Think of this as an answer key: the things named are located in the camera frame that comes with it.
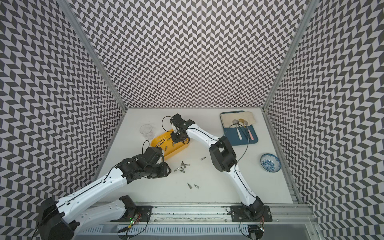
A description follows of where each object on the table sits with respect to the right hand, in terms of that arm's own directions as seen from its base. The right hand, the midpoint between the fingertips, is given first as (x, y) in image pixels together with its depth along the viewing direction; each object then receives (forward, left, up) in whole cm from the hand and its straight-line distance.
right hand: (176, 140), depth 96 cm
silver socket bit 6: (-27, -14, -5) cm, 31 cm away
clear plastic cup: (+5, +19, +5) cm, 20 cm away
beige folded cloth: (+21, -37, -3) cm, 42 cm away
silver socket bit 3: (-18, -2, -3) cm, 18 cm away
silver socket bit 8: (-3, +6, -3) cm, 7 cm away
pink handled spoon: (+17, -50, -3) cm, 53 cm away
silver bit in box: (+2, +5, -2) cm, 6 cm away
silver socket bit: (-15, -9, -4) cm, 18 cm away
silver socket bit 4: (-18, -5, -5) cm, 20 cm away
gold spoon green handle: (+19, -48, -4) cm, 51 cm away
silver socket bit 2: (-15, -4, -4) cm, 16 cm away
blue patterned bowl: (-14, -58, -4) cm, 60 cm away
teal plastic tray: (+6, -43, -4) cm, 44 cm away
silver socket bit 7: (0, +2, -4) cm, 5 cm away
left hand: (-24, +1, +5) cm, 24 cm away
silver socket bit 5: (-27, -10, -5) cm, 29 cm away
